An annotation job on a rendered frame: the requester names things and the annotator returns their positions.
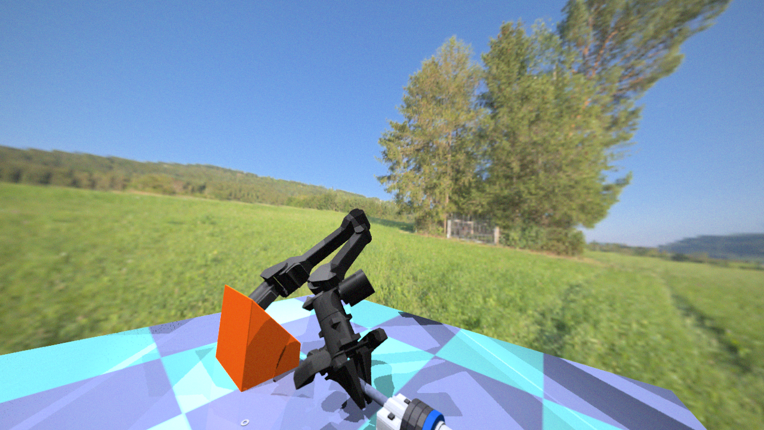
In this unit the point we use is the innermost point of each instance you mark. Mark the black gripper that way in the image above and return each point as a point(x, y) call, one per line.
point(342, 343)

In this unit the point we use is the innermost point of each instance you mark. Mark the blue ring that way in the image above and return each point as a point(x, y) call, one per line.
point(433, 419)

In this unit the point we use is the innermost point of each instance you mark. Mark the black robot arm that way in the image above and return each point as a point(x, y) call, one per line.
point(327, 283)

